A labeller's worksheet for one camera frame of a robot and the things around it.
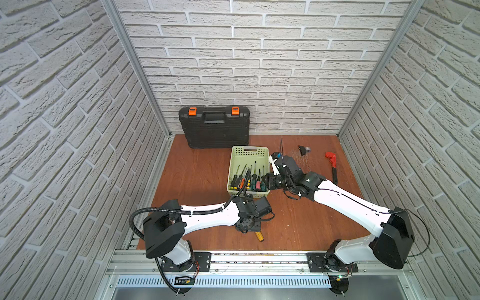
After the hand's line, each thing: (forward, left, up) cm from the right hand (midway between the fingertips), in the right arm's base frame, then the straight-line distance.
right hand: (268, 178), depth 80 cm
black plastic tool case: (+32, +24, +3) cm, 40 cm away
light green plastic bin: (+21, +8, -15) cm, 28 cm away
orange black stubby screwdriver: (+3, +4, -12) cm, 13 cm away
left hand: (-16, +5, -12) cm, 21 cm away
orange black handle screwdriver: (+9, +11, -17) cm, 22 cm away
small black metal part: (+27, -27, -15) cm, 41 cm away
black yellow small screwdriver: (+10, +16, -15) cm, 24 cm away
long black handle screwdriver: (+10, +13, -15) cm, 22 cm away
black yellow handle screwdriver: (+4, +9, -15) cm, 18 cm away
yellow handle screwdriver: (-20, +5, -15) cm, 26 cm away
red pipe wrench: (+20, -43, -16) cm, 50 cm away
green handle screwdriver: (+6, +6, -14) cm, 16 cm away
